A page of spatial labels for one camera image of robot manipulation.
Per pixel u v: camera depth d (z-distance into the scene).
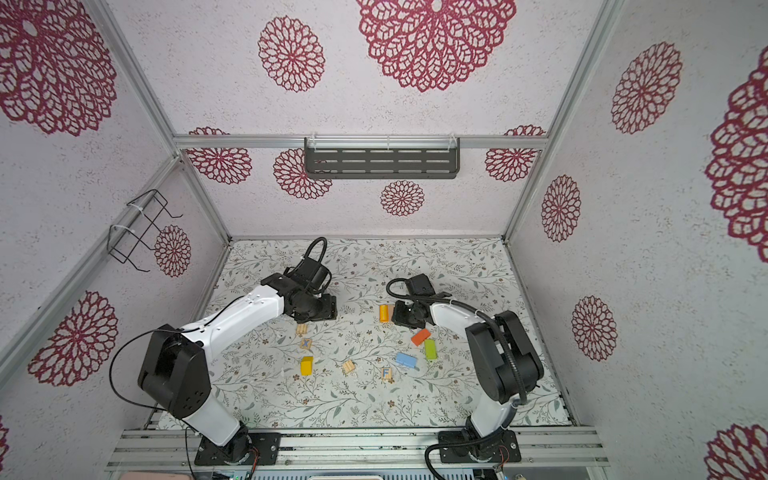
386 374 0.85
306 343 0.92
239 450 0.66
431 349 0.91
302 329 0.94
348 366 0.87
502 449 0.73
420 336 0.94
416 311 0.69
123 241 0.73
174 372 0.44
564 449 0.76
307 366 0.87
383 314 0.97
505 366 0.47
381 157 0.97
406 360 0.89
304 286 0.66
